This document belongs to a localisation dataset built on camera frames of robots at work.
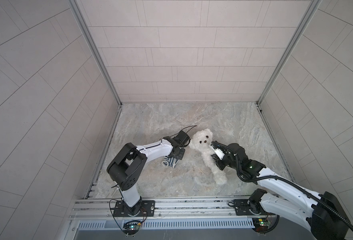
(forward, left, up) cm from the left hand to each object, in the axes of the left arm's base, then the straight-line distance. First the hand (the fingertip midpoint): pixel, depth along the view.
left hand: (181, 152), depth 91 cm
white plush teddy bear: (-1, -10, +17) cm, 20 cm away
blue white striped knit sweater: (-7, +8, +4) cm, 11 cm away
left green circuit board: (-37, +22, +3) cm, 43 cm away
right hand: (-6, -16, +8) cm, 19 cm away
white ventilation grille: (-36, +5, +1) cm, 36 cm away
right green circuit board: (-35, -37, +1) cm, 51 cm away
